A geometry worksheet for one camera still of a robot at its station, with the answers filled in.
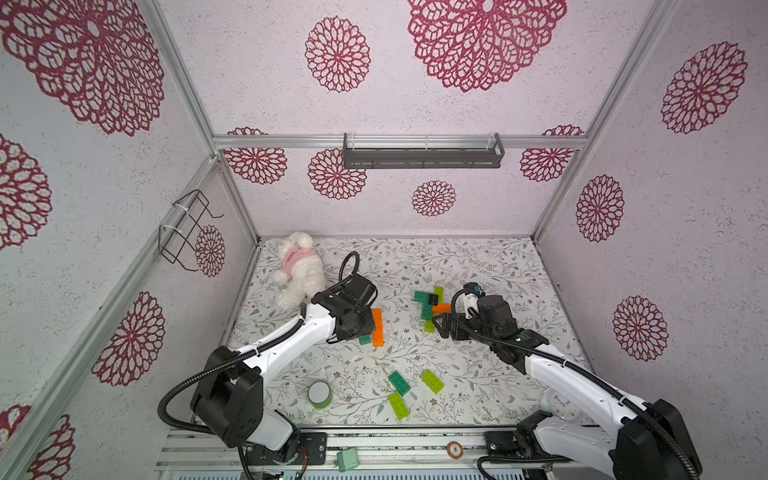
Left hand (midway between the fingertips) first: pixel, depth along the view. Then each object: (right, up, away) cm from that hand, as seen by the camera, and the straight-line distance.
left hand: (367, 331), depth 84 cm
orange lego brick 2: (+3, +2, +15) cm, 15 cm away
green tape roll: (-12, -16, -5) cm, 21 cm away
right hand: (+21, +4, -1) cm, 22 cm away
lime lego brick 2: (+18, -14, 0) cm, 23 cm away
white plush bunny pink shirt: (-23, +16, +16) cm, 32 cm away
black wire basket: (-48, +26, -10) cm, 55 cm away
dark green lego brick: (+18, +8, +15) cm, 24 cm away
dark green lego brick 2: (+9, -14, 0) cm, 17 cm away
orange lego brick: (+25, +4, +19) cm, 31 cm away
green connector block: (-4, -28, -13) cm, 31 cm away
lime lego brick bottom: (+9, -19, -5) cm, 22 cm away
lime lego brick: (+24, +10, +15) cm, 30 cm away
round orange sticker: (+22, -27, -10) cm, 37 cm away
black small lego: (+21, +8, +12) cm, 25 cm away
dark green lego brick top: (+18, +3, +11) cm, 22 cm away
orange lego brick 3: (+3, -4, +7) cm, 9 cm away
